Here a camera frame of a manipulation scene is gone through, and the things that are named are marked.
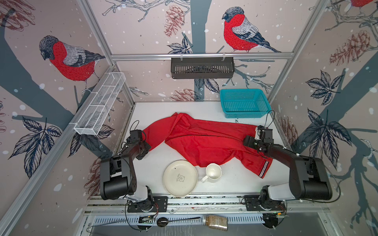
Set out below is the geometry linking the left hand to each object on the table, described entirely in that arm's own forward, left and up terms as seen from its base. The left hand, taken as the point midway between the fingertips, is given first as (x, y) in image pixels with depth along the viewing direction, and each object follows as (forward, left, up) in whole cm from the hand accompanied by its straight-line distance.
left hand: (145, 148), depth 92 cm
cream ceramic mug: (-16, -42, +1) cm, 45 cm away
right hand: (+3, -68, +2) cm, 68 cm away
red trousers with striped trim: (+1, -37, +4) cm, 37 cm away
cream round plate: (-18, -23, -1) cm, 29 cm away
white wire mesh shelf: (+2, +20, +29) cm, 35 cm away
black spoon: (-38, -16, +1) cm, 41 cm away
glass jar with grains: (-39, -40, +4) cm, 56 cm away
